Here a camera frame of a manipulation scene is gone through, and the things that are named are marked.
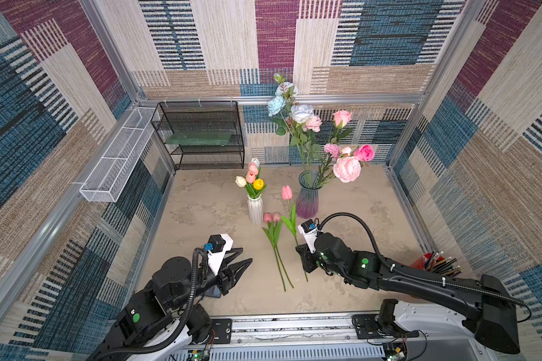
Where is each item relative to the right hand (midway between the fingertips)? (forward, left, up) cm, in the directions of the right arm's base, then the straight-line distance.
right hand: (301, 250), depth 77 cm
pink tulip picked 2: (+21, +8, -11) cm, 25 cm away
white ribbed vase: (+18, +16, 0) cm, 24 cm away
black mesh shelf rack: (+57, +41, +16) cm, 71 cm away
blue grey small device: (-17, +24, +13) cm, 32 cm away
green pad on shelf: (+44, +39, +14) cm, 60 cm away
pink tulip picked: (+19, +12, -10) cm, 24 cm away
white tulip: (+17, +20, +16) cm, 31 cm away
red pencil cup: (-4, -43, -1) cm, 44 cm away
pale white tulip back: (+25, +15, +18) cm, 35 cm away
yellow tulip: (+15, +14, +18) cm, 27 cm away
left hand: (-8, +16, +15) cm, 24 cm away
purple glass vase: (+26, -5, +6) cm, 27 cm away
